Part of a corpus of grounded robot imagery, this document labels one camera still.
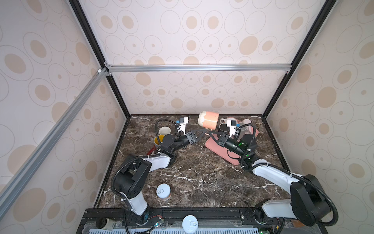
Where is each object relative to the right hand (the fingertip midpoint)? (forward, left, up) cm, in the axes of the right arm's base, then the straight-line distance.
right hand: (210, 134), depth 73 cm
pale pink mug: (+25, -30, -18) cm, 43 cm away
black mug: (+3, -7, +2) cm, 8 cm away
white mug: (+31, -19, -21) cm, 42 cm away
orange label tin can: (-21, +25, -22) cm, 39 cm away
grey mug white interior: (+18, +28, -19) cm, 38 cm away
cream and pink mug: (+4, +1, +7) cm, 8 cm away
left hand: (-1, +1, +3) cm, 4 cm away
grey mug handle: (+18, -28, -19) cm, 38 cm away
